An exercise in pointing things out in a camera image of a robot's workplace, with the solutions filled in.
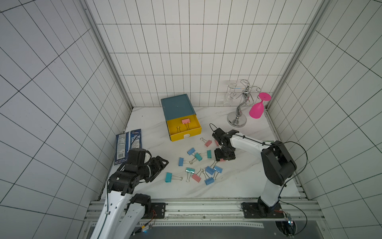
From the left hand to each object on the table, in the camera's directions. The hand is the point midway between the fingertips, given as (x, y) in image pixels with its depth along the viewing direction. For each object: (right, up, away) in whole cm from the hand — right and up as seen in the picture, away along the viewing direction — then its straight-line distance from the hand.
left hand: (163, 169), depth 71 cm
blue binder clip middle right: (+30, -6, +16) cm, 34 cm away
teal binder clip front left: (+1, -8, +12) cm, 15 cm away
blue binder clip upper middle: (+14, +4, +24) cm, 28 cm away
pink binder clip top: (+25, +8, +26) cm, 37 cm away
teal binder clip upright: (+25, +2, +23) cm, 34 cm away
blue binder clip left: (+7, -2, +19) cm, 20 cm away
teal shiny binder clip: (+13, -6, +14) cm, 20 cm away
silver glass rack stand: (+47, +24, +39) cm, 66 cm away
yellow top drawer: (+9, +19, +17) cm, 27 cm away
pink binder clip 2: (+6, +18, +16) cm, 25 cm away
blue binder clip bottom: (+24, -11, +12) cm, 29 cm away
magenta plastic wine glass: (+56, +30, +23) cm, 67 cm away
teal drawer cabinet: (+5, +32, +19) cm, 37 cm away
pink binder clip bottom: (+16, -9, +12) cm, 22 cm away
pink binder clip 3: (+10, +23, +19) cm, 31 cm away
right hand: (+30, -1, +19) cm, 35 cm away
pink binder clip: (+31, +2, +10) cm, 32 cm away
